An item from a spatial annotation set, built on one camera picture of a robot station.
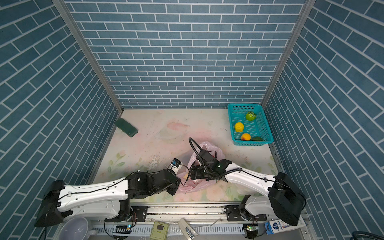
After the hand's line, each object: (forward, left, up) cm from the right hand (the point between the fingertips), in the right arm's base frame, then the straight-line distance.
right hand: (192, 172), depth 81 cm
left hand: (-8, +4, +4) cm, 10 cm away
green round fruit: (+46, -38, -1) cm, 59 cm away
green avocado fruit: (+27, -40, -3) cm, 49 cm away
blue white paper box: (-20, -42, -6) cm, 47 cm away
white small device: (-26, -1, -5) cm, 27 cm away
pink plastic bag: (-7, +2, +1) cm, 8 cm away
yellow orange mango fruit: (+28, -32, -2) cm, 43 cm away
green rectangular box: (+32, +53, -5) cm, 62 cm away
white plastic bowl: (-29, +52, -4) cm, 60 cm away
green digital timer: (-27, +13, -5) cm, 30 cm away
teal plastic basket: (+39, -44, -6) cm, 60 cm away
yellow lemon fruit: (+36, -29, -2) cm, 46 cm away
